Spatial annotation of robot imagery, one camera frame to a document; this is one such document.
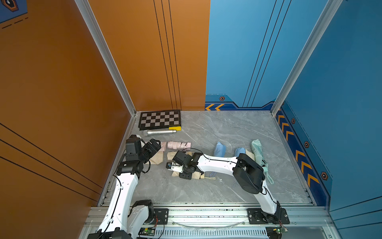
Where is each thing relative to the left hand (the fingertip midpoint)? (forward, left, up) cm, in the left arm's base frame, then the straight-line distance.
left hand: (157, 143), depth 81 cm
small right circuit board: (-36, -61, -17) cm, 73 cm away
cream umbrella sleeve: (-1, +3, -16) cm, 16 cm away
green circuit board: (-38, +2, -20) cm, 43 cm away
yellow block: (+24, -8, -17) cm, 30 cm away
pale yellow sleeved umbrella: (-12, -22, -14) cm, 29 cm away
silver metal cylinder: (+18, +12, -15) cm, 26 cm away
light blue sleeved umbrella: (+5, -37, -15) cm, 40 cm away
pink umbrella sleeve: (+7, 0, -15) cm, 17 cm away
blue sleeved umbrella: (+4, -49, -14) cm, 51 cm away
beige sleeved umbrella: (+1, -55, -15) cm, 57 cm away
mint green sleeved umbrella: (+6, -60, -14) cm, 62 cm away
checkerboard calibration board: (+30, +7, -15) cm, 34 cm away
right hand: (-8, -14, -18) cm, 24 cm away
